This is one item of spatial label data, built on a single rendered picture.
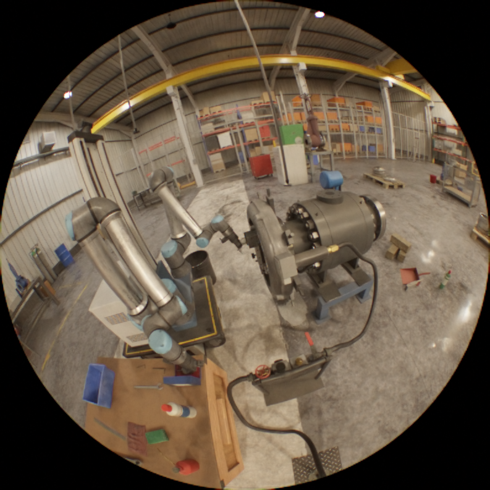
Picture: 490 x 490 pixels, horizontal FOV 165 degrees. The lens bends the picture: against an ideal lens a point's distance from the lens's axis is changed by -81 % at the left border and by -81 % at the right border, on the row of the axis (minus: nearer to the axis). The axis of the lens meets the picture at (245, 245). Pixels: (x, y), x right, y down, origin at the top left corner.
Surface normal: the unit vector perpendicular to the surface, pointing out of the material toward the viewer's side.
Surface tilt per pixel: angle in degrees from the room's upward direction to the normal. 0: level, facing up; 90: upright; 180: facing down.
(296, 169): 90
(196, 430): 0
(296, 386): 0
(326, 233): 57
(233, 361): 0
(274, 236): 44
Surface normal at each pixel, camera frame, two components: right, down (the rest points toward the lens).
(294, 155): 0.07, 0.54
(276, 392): -0.22, -0.81
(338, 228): 0.01, -0.04
